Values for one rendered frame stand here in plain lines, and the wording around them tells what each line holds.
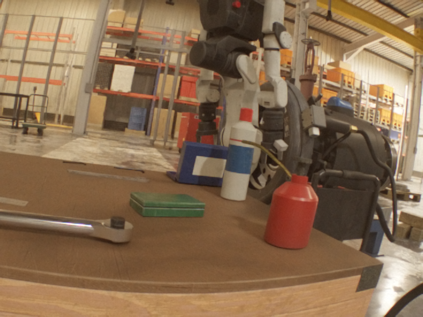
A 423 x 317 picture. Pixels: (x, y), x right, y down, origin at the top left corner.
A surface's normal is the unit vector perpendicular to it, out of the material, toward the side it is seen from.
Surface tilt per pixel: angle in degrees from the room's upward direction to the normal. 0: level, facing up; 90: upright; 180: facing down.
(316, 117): 68
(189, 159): 102
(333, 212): 90
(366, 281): 90
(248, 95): 115
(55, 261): 0
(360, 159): 89
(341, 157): 91
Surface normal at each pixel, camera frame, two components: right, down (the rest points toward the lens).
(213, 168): 0.29, 0.33
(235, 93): -0.80, 0.11
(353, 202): 0.33, 0.13
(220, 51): 0.60, 0.16
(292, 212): -0.29, 0.04
